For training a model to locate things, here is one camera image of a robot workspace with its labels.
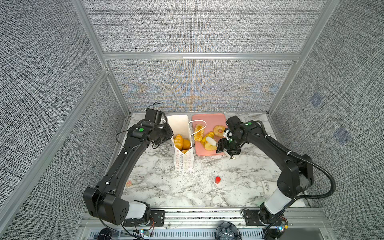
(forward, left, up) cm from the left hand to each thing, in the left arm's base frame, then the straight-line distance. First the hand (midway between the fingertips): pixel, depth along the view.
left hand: (173, 133), depth 77 cm
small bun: (+18, -29, -21) cm, 40 cm away
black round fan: (-40, -24, -23) cm, 52 cm away
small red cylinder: (-17, -23, -23) cm, 37 cm away
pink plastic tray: (+20, -22, -22) cm, 37 cm away
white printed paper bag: (+12, -3, -8) cm, 15 cm away
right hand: (-5, -26, -11) cm, 29 cm away
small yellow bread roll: (+10, -18, -21) cm, 30 cm away
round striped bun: (+1, -2, -9) cm, 9 cm away
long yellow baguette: (-10, -5, -1) cm, 12 cm away
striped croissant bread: (+12, -15, -20) cm, 28 cm away
